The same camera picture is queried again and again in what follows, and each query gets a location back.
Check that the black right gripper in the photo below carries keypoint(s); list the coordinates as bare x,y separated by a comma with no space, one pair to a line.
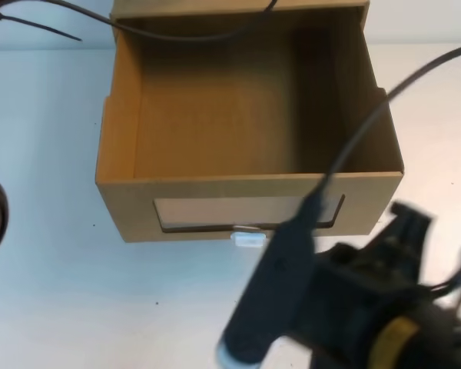
365,308

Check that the white drawer handle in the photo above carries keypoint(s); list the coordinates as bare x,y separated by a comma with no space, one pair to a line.
248,237

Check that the brown cardboard shoebox drawer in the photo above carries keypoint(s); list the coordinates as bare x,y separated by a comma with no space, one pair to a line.
199,138

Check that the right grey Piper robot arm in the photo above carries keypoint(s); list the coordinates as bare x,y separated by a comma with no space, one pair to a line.
448,325

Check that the upper brown shoebox shell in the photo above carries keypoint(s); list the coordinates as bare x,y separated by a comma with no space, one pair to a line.
141,8

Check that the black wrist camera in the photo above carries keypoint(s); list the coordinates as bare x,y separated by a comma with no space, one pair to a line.
274,292

